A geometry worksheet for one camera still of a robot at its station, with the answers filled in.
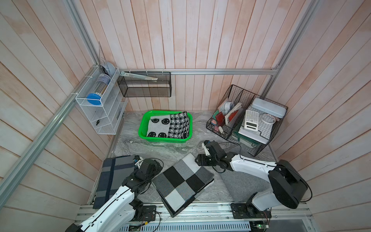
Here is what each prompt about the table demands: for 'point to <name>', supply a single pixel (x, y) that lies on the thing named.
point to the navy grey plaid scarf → (113, 172)
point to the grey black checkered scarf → (183, 181)
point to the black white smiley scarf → (175, 125)
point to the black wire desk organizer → (233, 104)
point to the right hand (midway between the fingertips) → (197, 159)
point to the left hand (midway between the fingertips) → (155, 169)
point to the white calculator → (251, 121)
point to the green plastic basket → (144, 123)
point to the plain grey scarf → (243, 186)
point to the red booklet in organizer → (221, 119)
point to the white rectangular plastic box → (269, 108)
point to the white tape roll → (268, 118)
